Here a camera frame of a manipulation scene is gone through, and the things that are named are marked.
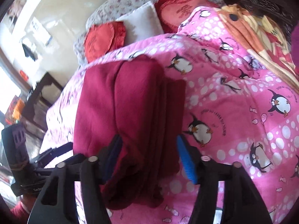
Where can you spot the orange cream patterned blanket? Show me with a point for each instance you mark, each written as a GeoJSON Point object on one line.
{"type": "Point", "coordinates": [263, 39]}

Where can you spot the pink penguin quilt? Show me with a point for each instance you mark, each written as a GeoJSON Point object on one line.
{"type": "Point", "coordinates": [248, 112]}

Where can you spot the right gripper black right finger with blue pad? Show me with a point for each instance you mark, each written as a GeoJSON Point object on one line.
{"type": "Point", "coordinates": [242, 202]}

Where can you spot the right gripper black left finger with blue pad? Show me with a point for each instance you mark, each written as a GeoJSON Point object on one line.
{"type": "Point", "coordinates": [73, 188]}

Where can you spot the right red heart cushion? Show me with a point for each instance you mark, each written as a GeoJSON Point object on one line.
{"type": "Point", "coordinates": [172, 13]}

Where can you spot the dark red garment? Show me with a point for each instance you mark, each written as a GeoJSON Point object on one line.
{"type": "Point", "coordinates": [139, 102]}

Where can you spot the black item hanging on wall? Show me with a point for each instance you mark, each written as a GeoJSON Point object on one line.
{"type": "Point", "coordinates": [29, 53]}

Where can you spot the white wall calendar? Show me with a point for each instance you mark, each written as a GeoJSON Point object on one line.
{"type": "Point", "coordinates": [36, 34]}

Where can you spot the white pillow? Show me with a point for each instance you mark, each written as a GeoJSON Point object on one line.
{"type": "Point", "coordinates": [142, 23]}

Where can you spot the left red heart cushion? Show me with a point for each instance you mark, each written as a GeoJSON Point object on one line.
{"type": "Point", "coordinates": [104, 38]}

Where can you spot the left hand red sleeve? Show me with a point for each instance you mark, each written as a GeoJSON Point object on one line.
{"type": "Point", "coordinates": [22, 210]}

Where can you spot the purple clothed person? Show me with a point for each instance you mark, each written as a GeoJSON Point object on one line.
{"type": "Point", "coordinates": [295, 45]}

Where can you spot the dark wooden bedside cabinet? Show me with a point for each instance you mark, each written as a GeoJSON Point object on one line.
{"type": "Point", "coordinates": [36, 106]}

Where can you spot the red heart cushion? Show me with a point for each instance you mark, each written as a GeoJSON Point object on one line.
{"type": "Point", "coordinates": [172, 13]}
{"type": "Point", "coordinates": [104, 38]}

